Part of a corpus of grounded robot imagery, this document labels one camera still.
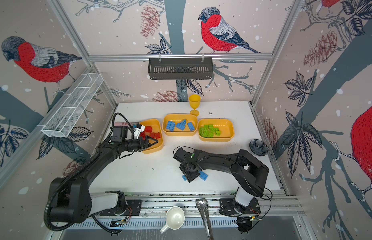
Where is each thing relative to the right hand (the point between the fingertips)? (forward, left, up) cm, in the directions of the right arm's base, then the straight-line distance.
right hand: (180, 175), depth 83 cm
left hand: (+12, +15, +15) cm, 24 cm away
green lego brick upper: (+31, -15, +1) cm, 34 cm away
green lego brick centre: (+30, -12, +2) cm, 32 cm away
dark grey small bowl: (+19, -48, 0) cm, 52 cm away
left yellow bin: (+33, +20, +1) cm, 39 cm away
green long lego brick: (+33, -21, 0) cm, 39 cm away
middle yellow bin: (+40, +6, +3) cm, 40 cm away
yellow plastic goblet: (+46, -7, +14) cm, 49 cm away
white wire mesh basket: (+15, +58, +32) cm, 68 cm away
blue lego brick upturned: (+33, +10, +3) cm, 35 cm away
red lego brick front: (+26, +22, +1) cm, 34 cm away
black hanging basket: (+66, +4, +29) cm, 72 cm away
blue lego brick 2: (0, -13, 0) cm, 13 cm away
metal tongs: (-15, -13, +4) cm, 20 cm away
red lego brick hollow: (+26, +18, +1) cm, 32 cm away
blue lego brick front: (-3, -3, +7) cm, 8 cm away
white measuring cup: (-20, 0, 0) cm, 20 cm away
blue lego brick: (+35, -4, 0) cm, 35 cm away
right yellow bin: (+36, -29, 0) cm, 46 cm away
